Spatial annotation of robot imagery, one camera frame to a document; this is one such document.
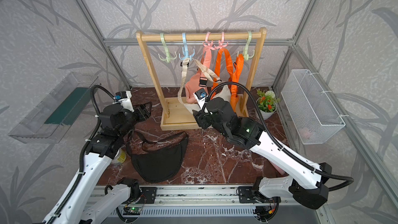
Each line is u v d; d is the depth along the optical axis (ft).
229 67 2.67
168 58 2.26
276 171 2.64
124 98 1.98
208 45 2.32
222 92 2.93
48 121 2.06
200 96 1.65
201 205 2.38
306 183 1.24
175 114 3.54
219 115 1.40
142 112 2.02
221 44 2.32
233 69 2.36
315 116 1.99
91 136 1.67
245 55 2.31
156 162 2.74
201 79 2.65
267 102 2.96
